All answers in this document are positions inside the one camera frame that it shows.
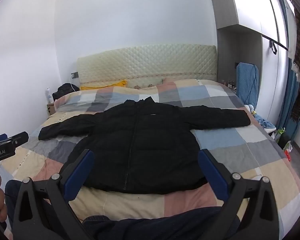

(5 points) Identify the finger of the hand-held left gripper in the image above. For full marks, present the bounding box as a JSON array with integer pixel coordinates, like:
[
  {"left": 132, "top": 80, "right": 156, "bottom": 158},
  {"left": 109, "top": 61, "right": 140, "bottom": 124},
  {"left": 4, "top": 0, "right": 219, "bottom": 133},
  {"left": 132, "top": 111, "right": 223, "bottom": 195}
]
[{"left": 0, "top": 131, "right": 29, "bottom": 147}]

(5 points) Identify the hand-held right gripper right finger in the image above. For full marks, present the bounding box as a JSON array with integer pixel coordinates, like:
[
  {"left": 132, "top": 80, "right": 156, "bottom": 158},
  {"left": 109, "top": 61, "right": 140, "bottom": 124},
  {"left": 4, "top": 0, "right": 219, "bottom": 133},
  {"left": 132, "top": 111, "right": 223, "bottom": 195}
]
[{"left": 198, "top": 149, "right": 285, "bottom": 240}]

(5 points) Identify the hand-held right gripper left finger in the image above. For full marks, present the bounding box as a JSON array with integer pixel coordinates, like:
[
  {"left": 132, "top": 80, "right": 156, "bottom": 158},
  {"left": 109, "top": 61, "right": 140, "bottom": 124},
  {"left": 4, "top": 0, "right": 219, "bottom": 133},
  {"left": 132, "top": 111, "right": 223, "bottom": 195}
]
[{"left": 12, "top": 149, "right": 95, "bottom": 240}]

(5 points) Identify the black puffer jacket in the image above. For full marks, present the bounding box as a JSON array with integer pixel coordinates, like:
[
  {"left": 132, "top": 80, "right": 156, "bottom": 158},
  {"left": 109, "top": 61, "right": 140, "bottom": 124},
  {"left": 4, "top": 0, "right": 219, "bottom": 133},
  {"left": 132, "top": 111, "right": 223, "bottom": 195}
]
[{"left": 38, "top": 97, "right": 251, "bottom": 195}]

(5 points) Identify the cardboard box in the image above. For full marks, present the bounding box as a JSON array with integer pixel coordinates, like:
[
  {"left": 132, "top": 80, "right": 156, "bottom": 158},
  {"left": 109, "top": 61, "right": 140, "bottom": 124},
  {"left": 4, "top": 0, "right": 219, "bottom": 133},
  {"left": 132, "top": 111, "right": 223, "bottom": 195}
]
[{"left": 46, "top": 102, "right": 56, "bottom": 117}]

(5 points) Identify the checkered pastel quilt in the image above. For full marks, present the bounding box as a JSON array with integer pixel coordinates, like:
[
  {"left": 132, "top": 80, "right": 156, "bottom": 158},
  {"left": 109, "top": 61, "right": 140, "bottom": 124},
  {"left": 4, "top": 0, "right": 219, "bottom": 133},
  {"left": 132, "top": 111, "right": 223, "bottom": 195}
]
[{"left": 0, "top": 78, "right": 300, "bottom": 221}]

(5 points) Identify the black bag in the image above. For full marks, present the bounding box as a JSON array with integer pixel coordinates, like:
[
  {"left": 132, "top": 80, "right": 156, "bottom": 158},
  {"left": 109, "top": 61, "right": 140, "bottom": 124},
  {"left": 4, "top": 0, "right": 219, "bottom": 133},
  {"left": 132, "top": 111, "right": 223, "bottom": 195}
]
[{"left": 52, "top": 83, "right": 81, "bottom": 101}]

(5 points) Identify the crumpled blue cloth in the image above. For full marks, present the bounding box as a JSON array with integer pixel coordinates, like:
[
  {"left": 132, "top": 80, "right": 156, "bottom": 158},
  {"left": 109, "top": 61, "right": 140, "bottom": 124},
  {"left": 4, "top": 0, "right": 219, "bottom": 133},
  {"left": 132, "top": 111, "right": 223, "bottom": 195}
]
[{"left": 254, "top": 113, "right": 276, "bottom": 130}]

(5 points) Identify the red plastic bag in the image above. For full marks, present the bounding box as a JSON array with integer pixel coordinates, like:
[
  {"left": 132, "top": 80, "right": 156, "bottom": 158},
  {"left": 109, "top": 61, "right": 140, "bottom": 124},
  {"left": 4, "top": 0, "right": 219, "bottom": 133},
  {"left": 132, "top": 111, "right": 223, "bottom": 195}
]
[{"left": 283, "top": 141, "right": 293, "bottom": 161}]

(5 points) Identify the green plant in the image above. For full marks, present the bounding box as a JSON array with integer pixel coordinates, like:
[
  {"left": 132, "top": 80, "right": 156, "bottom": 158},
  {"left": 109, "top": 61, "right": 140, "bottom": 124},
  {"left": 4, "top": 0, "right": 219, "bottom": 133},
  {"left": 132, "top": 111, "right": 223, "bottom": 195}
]
[{"left": 273, "top": 127, "right": 286, "bottom": 141}]

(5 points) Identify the yellow pillow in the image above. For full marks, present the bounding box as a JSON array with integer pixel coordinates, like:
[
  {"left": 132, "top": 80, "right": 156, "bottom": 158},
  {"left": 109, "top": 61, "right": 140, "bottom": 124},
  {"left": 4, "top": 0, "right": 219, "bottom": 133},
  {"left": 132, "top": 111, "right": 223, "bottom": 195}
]
[{"left": 80, "top": 79, "right": 128, "bottom": 91}]

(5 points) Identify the blue towel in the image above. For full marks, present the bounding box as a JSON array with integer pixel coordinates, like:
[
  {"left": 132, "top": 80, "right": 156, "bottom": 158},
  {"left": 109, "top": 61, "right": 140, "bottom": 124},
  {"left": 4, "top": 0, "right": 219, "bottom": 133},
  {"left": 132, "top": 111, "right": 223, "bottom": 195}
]
[{"left": 236, "top": 62, "right": 260, "bottom": 108}]

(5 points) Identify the blue curtain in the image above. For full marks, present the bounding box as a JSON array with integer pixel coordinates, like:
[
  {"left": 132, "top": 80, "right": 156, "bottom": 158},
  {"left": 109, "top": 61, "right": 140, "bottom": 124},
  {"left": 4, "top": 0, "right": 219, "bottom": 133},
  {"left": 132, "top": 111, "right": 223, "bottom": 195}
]
[{"left": 275, "top": 57, "right": 300, "bottom": 141}]

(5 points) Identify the floral cream pillow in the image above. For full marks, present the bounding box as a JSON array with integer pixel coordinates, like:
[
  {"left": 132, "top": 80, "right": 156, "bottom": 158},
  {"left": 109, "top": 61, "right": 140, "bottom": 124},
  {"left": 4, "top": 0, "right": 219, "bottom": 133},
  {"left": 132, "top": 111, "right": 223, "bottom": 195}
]
[{"left": 127, "top": 78, "right": 166, "bottom": 90}]

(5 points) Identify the cream quilted headboard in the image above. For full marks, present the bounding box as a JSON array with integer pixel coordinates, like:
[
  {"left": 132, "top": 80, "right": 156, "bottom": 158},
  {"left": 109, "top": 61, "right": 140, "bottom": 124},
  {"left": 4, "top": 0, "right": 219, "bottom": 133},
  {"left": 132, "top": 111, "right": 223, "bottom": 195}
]
[{"left": 76, "top": 43, "right": 219, "bottom": 89}]

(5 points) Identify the black hanging strap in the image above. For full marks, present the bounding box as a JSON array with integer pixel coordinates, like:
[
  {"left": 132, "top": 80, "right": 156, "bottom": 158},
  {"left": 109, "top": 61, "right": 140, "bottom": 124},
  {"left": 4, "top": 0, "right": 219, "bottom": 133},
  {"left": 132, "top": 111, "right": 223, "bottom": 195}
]
[{"left": 268, "top": 39, "right": 278, "bottom": 55}]

